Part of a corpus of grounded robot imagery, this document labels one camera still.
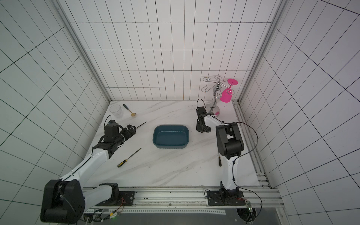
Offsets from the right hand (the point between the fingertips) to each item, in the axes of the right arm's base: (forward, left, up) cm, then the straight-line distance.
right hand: (198, 128), depth 103 cm
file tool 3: (-25, -13, +1) cm, 28 cm away
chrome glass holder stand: (+16, -11, +27) cm, 33 cm away
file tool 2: (0, +43, +2) cm, 43 cm away
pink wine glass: (+19, -20, +18) cm, 33 cm away
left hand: (-13, +44, +12) cm, 48 cm away
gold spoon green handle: (+9, +52, +2) cm, 53 cm away
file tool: (-30, +48, +2) cm, 56 cm away
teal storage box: (-11, +19, +4) cm, 22 cm away
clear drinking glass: (+10, +65, +5) cm, 66 cm away
